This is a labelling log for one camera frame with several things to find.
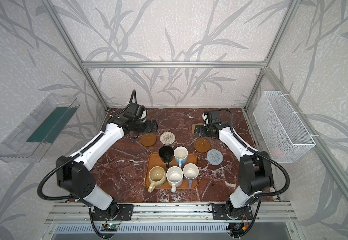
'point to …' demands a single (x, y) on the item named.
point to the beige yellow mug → (157, 177)
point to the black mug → (166, 153)
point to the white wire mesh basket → (283, 134)
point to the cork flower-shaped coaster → (193, 126)
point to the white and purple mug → (191, 172)
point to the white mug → (174, 175)
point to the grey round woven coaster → (214, 157)
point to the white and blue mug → (180, 154)
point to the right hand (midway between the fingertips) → (202, 126)
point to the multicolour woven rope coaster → (167, 138)
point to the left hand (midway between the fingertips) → (154, 123)
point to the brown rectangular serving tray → (184, 184)
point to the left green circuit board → (109, 227)
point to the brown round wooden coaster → (202, 145)
